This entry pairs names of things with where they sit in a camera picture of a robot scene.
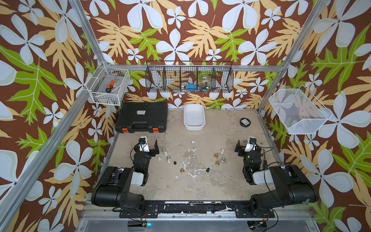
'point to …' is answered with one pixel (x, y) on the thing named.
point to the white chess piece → (165, 153)
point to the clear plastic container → (206, 81)
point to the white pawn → (159, 158)
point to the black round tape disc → (245, 122)
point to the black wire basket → (189, 76)
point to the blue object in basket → (191, 87)
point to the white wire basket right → (299, 112)
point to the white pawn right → (222, 151)
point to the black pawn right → (207, 169)
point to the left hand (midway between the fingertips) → (148, 139)
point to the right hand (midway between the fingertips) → (246, 141)
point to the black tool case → (142, 117)
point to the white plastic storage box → (194, 118)
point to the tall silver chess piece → (164, 150)
